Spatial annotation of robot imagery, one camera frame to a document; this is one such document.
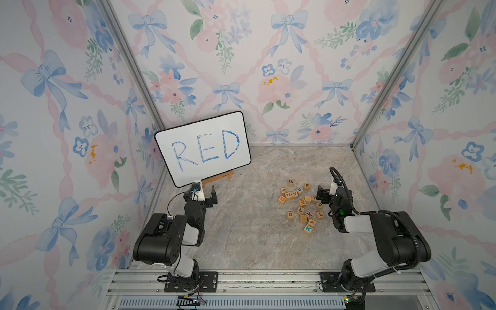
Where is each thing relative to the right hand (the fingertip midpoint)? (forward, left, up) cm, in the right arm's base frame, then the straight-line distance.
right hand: (331, 185), depth 94 cm
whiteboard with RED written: (+11, +64, +13) cm, 66 cm away
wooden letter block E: (+2, +10, -6) cm, 12 cm away
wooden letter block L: (-13, +7, -5) cm, 16 cm away
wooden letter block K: (-20, +14, -5) cm, 25 cm away
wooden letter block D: (-14, +21, -5) cm, 26 cm away
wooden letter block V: (0, +23, -4) cm, 23 cm away
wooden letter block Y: (-5, +9, -5) cm, 11 cm away
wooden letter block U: (-6, +24, -5) cm, 25 cm away
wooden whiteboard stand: (+6, +57, -1) cm, 57 cm away
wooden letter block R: (+4, +19, -4) cm, 20 cm away
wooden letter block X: (-13, +12, -5) cm, 19 cm away
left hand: (-4, +61, +5) cm, 61 cm away
